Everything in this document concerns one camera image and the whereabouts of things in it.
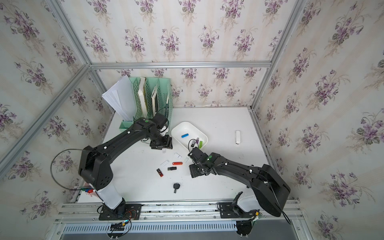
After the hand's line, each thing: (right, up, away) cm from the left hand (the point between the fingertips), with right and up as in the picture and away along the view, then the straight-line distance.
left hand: (170, 147), depth 83 cm
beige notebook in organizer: (-13, +32, +15) cm, 37 cm away
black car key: (+4, -20, -5) cm, 21 cm away
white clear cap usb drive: (-5, -3, +6) cm, 8 cm away
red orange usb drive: (+3, -11, +7) cm, 14 cm away
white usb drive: (-5, -11, +7) cm, 14 cm away
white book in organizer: (-20, +31, +11) cm, 38 cm away
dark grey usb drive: (0, -13, +5) cm, 14 cm away
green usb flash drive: (+18, -1, +14) cm, 23 cm away
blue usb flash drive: (+7, +5, +20) cm, 21 cm away
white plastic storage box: (+10, +5, +19) cm, 22 cm away
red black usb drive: (-7, -15, +3) cm, 17 cm away
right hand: (+15, -13, 0) cm, 20 cm away
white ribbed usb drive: (+3, -7, +10) cm, 12 cm away
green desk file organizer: (-9, +33, +31) cm, 47 cm away
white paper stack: (-34, +31, +13) cm, 48 cm away
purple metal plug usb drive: (+16, +2, +17) cm, 23 cm away
